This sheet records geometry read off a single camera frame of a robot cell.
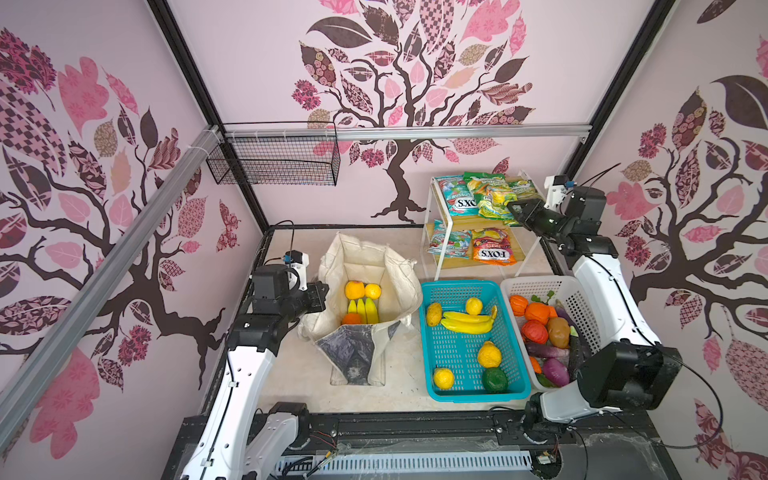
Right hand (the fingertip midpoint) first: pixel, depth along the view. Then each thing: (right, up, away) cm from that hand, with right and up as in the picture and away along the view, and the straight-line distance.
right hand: (511, 201), depth 76 cm
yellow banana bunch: (-39, -32, +16) cm, 53 cm away
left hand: (-47, -23, -2) cm, 53 cm away
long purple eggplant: (+11, -41, +5) cm, 42 cm away
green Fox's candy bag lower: (-10, -10, +15) cm, 20 cm away
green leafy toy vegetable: (+21, -27, +19) cm, 39 cm away
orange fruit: (-43, -33, +11) cm, 56 cm away
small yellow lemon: (-37, -26, +19) cm, 49 cm away
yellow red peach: (-43, -25, +17) cm, 53 cm away
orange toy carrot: (+9, -45, +5) cm, 46 cm away
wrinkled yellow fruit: (-18, -32, +14) cm, 40 cm away
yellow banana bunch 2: (-7, -35, +15) cm, 39 cm away
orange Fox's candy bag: (0, -11, +14) cm, 18 cm away
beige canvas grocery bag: (-40, -40, 0) cm, 56 cm away
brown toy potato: (+17, -36, +8) cm, 41 cm away
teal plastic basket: (-12, -43, +12) cm, 47 cm away
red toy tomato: (+10, -36, +8) cm, 38 cm away
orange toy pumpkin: (+14, -32, +14) cm, 38 cm away
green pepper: (-4, -47, +1) cm, 47 cm away
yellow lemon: (-18, -47, +2) cm, 50 cm away
